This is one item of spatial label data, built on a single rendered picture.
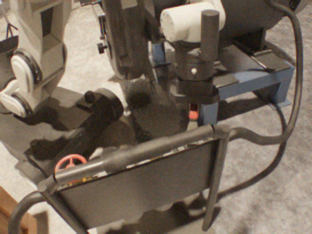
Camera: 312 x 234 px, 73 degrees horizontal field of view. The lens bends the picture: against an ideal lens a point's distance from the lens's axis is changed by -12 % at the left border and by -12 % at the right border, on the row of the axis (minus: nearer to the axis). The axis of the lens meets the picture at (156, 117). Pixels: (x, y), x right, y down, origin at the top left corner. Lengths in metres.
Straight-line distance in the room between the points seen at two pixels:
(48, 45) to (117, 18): 0.24
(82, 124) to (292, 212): 0.96
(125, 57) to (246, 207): 0.74
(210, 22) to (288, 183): 0.84
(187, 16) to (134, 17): 0.37
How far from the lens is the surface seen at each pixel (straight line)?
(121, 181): 0.50
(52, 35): 0.86
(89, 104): 1.14
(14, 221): 0.64
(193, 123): 0.59
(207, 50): 0.46
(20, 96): 1.15
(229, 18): 1.11
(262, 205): 1.03
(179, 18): 0.45
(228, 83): 1.10
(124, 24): 0.81
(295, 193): 1.11
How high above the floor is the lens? 0.88
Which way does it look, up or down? 43 degrees down
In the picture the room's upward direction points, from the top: 7 degrees counter-clockwise
